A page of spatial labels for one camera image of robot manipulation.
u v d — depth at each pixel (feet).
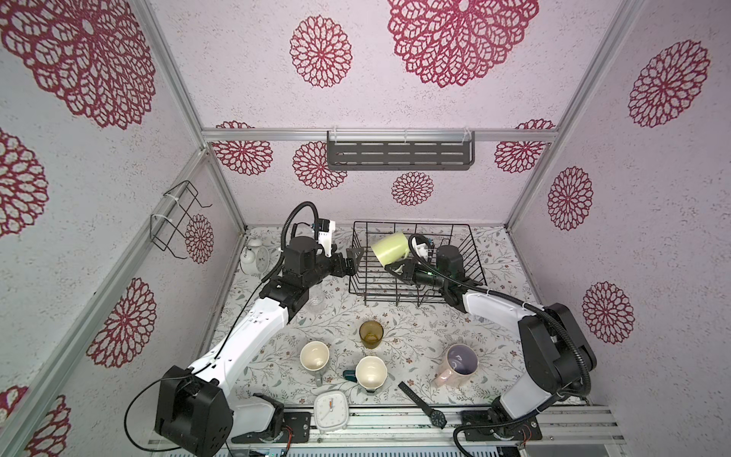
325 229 2.19
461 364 2.70
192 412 1.29
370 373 2.65
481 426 2.46
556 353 1.51
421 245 2.62
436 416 2.49
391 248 2.68
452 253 2.24
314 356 2.78
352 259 2.23
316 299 3.22
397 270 2.67
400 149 3.09
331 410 2.45
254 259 3.18
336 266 2.22
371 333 2.95
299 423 2.44
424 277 2.48
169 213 2.49
